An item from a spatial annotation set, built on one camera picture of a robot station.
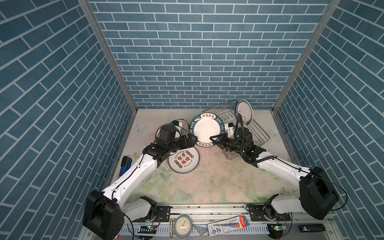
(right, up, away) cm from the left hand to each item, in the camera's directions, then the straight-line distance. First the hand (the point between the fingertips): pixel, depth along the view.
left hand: (192, 139), depth 78 cm
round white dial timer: (-4, -38, -11) cm, 40 cm away
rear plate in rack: (+35, +20, +25) cm, 47 cm away
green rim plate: (+1, +6, +4) cm, 7 cm away
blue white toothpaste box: (+17, -40, -8) cm, 44 cm away
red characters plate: (-5, -15, +13) cm, 20 cm away
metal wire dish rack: (+25, +18, +41) cm, 52 cm away
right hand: (+9, +1, 0) cm, 9 cm away
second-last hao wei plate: (+7, +7, +3) cm, 10 cm away
